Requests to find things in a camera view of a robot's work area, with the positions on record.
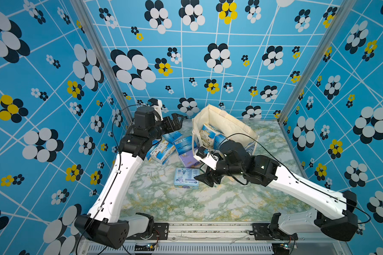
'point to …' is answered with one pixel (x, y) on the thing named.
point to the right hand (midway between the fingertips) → (201, 166)
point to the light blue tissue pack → (184, 178)
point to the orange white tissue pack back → (161, 152)
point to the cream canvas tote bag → (235, 129)
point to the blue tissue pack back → (172, 136)
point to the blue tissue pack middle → (183, 145)
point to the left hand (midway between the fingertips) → (178, 117)
